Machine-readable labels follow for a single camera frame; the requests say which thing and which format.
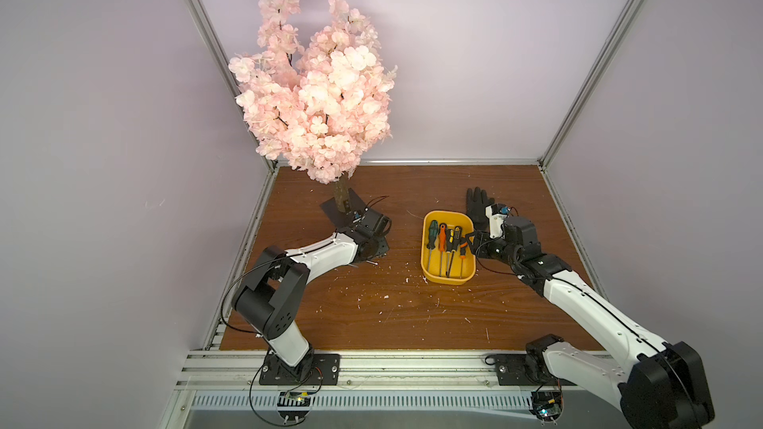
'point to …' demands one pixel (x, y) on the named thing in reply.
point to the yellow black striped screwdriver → (450, 246)
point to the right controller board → (546, 404)
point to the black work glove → (476, 204)
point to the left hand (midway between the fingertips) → (385, 244)
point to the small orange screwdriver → (462, 256)
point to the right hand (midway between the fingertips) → (472, 230)
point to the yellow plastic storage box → (446, 254)
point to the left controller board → (294, 399)
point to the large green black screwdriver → (433, 229)
